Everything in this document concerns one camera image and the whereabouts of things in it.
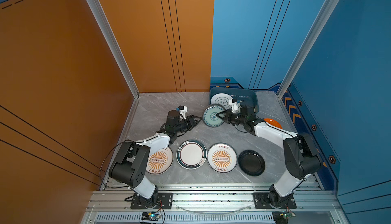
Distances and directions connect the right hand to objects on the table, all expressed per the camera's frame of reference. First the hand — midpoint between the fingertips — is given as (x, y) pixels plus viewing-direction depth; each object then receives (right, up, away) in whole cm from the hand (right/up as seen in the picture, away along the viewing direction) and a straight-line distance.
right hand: (216, 115), depth 87 cm
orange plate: (+40, -5, +14) cm, 42 cm away
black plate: (+20, -27, -2) cm, 33 cm away
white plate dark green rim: (-14, -23, +1) cm, 27 cm away
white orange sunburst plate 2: (+3, -25, 0) cm, 25 cm away
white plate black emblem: (+7, +11, +27) cm, 30 cm away
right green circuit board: (+29, -47, -17) cm, 58 cm away
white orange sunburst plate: (-32, -27, -1) cm, 42 cm away
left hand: (-8, -2, -1) cm, 9 cm away
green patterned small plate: (-4, -1, 0) cm, 4 cm away
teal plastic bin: (+21, +15, +30) cm, 40 cm away
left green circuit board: (-32, -46, -16) cm, 59 cm away
